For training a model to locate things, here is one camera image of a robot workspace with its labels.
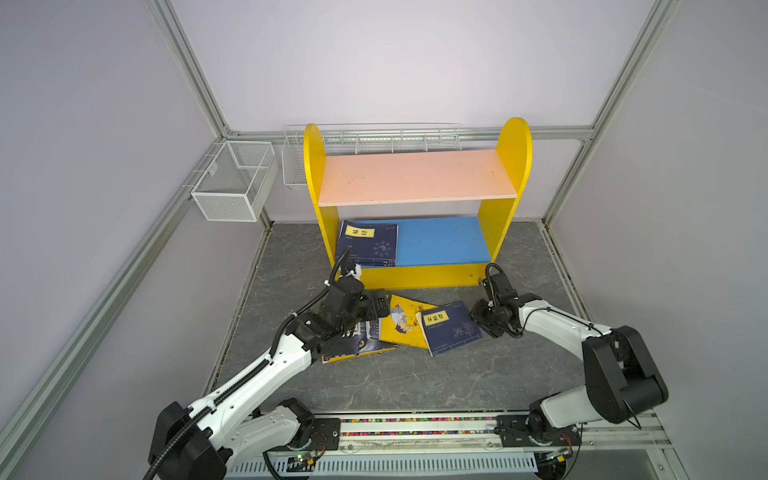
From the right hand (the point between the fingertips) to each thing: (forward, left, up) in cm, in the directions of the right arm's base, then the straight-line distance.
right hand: (474, 321), depth 91 cm
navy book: (+18, +31, +16) cm, 39 cm away
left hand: (-2, +29, +17) cm, 33 cm away
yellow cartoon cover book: (-4, +22, +5) cm, 23 cm away
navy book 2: (-2, +9, +1) cm, 9 cm away
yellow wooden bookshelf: (+17, +13, +13) cm, 25 cm away
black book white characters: (-8, +34, +4) cm, 35 cm away
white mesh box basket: (+42, +79, +23) cm, 92 cm away
